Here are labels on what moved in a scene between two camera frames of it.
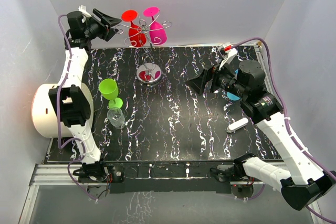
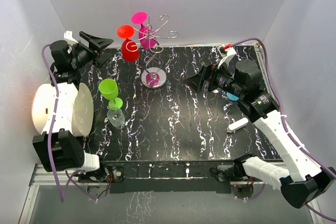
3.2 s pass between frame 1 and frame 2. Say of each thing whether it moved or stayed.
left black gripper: moved
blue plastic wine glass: stayed
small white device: stayed
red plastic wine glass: moved
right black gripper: stayed
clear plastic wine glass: stayed
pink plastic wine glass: moved
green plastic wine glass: stayed
